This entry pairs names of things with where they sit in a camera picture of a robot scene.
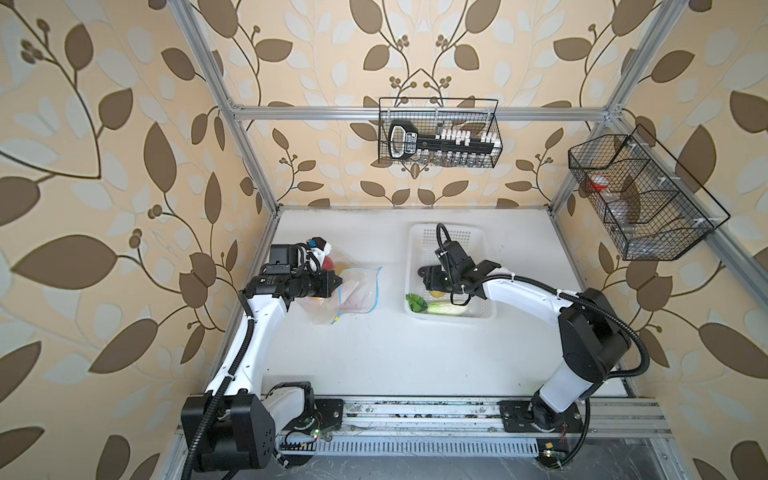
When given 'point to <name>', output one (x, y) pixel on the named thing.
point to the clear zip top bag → (358, 292)
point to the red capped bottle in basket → (598, 183)
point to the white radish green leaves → (417, 304)
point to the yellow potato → (437, 294)
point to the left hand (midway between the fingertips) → (340, 278)
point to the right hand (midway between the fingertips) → (433, 282)
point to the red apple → (327, 264)
